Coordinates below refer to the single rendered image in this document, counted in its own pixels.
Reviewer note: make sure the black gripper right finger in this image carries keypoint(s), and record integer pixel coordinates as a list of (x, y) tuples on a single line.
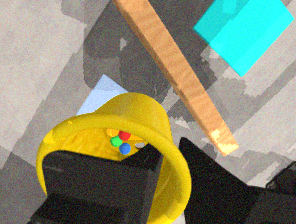
[(219, 197)]

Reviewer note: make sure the green marble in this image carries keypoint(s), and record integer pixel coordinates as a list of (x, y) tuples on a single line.
[(115, 141)]

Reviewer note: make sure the orange marble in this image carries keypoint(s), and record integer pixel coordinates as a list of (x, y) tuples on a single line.
[(112, 132)]

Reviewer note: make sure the blue marble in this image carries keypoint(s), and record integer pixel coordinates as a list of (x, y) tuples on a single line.
[(124, 148)]

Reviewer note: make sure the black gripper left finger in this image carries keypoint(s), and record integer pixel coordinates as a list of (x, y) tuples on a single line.
[(129, 184)]

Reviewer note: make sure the orange rectangular block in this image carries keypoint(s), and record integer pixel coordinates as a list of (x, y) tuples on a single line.
[(156, 39)]

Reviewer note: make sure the yellow cup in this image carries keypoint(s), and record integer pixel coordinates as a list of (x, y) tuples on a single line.
[(146, 120)]

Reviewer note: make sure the red marble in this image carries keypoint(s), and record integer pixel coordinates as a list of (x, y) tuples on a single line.
[(123, 135)]

